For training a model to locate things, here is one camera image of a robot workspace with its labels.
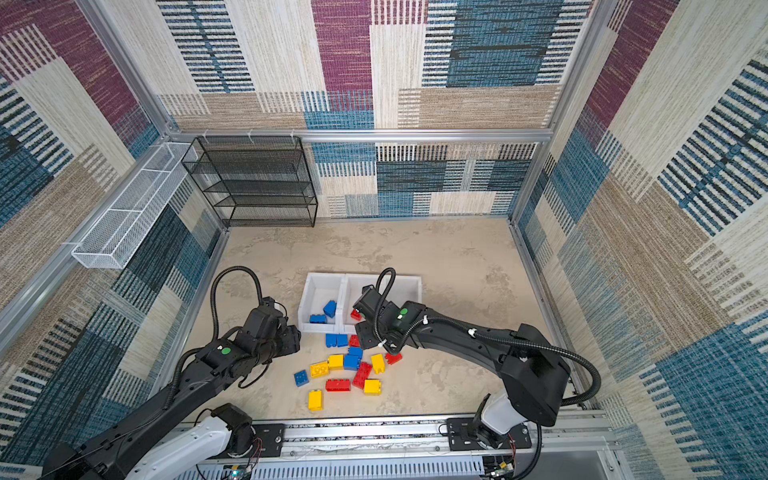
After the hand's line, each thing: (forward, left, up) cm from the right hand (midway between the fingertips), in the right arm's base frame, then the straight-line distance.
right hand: (374, 335), depth 82 cm
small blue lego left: (-8, +20, -7) cm, 23 cm away
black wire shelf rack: (+57, +43, +9) cm, 72 cm away
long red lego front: (-11, +10, -6) cm, 16 cm away
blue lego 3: (-4, +6, -7) cm, 10 cm away
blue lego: (+12, +14, -5) cm, 19 cm away
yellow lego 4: (-5, -1, -6) cm, 8 cm away
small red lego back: (+1, +6, -7) cm, 9 cm away
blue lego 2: (+9, +16, -7) cm, 20 cm away
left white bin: (+19, +19, -7) cm, 28 cm away
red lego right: (-3, -5, -9) cm, 11 cm away
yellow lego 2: (-6, +16, -7) cm, 18 cm away
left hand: (+1, +22, +1) cm, 22 cm away
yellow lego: (-11, +1, -7) cm, 13 cm away
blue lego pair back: (+2, +11, -7) cm, 14 cm away
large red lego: (+9, +6, -5) cm, 12 cm away
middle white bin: (+18, +8, -5) cm, 21 cm away
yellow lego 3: (-5, +11, -6) cm, 13 cm away
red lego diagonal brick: (-8, +4, -8) cm, 11 cm away
